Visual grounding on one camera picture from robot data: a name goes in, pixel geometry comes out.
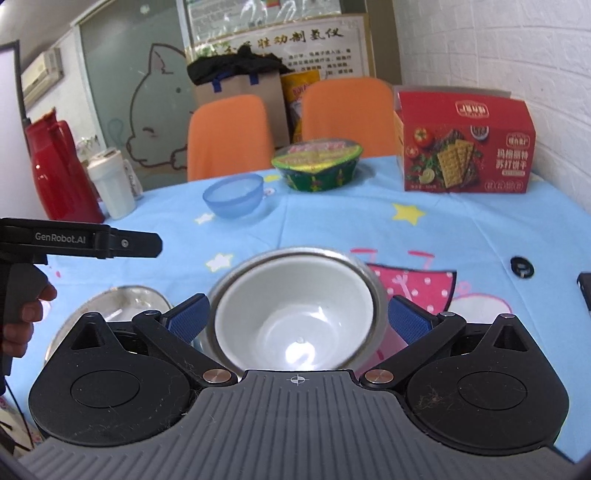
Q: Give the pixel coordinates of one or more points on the orange chair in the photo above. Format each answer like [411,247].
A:
[227,137]
[357,109]

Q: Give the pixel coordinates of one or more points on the large white patterned plate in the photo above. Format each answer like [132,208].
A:
[117,304]

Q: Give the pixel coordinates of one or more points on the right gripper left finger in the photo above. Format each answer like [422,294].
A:
[169,336]

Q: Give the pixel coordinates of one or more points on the left orange chair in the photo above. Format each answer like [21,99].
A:
[227,137]

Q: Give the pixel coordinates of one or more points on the white air conditioner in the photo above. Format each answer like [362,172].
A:
[41,75]

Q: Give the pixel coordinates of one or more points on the yellow snack bag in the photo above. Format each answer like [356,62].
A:
[294,85]

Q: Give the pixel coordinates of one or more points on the stainless steel bowl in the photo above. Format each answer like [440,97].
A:
[383,304]

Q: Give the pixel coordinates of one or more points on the left hand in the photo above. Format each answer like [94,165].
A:
[17,335]

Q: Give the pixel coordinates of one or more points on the red cracker box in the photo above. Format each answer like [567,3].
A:
[464,142]

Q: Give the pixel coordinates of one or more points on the green instant noodle bowl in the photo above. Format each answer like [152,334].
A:
[318,165]

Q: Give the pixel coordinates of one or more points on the framed chinese text poster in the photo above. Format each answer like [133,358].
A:
[337,46]

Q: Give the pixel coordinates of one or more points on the red thermos jug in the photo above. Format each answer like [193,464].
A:
[60,179]

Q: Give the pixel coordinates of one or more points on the blue plastic bowl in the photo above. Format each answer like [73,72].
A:
[234,196]

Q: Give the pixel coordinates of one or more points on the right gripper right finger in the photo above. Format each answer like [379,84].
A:
[426,335]

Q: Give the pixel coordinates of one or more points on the blue cartoon tablecloth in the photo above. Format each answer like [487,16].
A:
[473,236]

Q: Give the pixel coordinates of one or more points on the right orange chair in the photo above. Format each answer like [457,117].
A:
[357,109]

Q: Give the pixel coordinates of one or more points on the black round cap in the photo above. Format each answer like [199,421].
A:
[522,267]

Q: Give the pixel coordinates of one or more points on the white ceramic bowl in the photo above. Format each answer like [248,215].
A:
[295,313]

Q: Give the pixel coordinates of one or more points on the white tumbler cup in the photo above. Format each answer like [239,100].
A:
[106,171]

